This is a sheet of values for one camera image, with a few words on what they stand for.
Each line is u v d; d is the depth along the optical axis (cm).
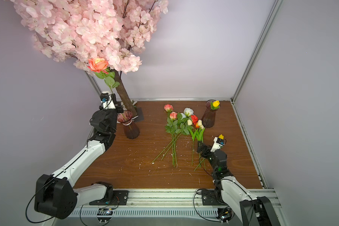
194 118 103
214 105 79
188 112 104
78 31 44
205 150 76
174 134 97
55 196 39
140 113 111
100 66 56
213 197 73
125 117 89
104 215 72
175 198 74
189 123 100
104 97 59
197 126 100
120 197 73
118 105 66
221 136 95
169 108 110
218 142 75
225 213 70
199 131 96
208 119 95
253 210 40
